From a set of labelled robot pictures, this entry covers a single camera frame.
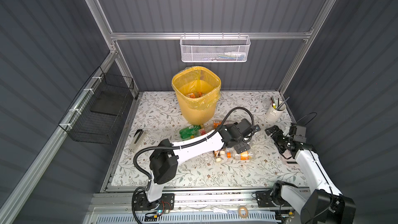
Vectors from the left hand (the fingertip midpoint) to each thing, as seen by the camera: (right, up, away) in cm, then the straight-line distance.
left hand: (241, 135), depth 79 cm
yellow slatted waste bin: (-23, +26, +29) cm, 45 cm away
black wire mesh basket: (-70, +12, -7) cm, 72 cm away
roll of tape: (-1, -34, -8) cm, 35 cm away
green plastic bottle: (-27, -1, +17) cm, 32 cm away
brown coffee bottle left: (-11, -14, +7) cm, 19 cm away
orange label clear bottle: (+3, -12, +3) cm, 13 cm away
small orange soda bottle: (-25, +23, +23) cm, 40 cm away
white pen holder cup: (+26, +12, +17) cm, 34 cm away
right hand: (+19, -1, +5) cm, 20 cm away
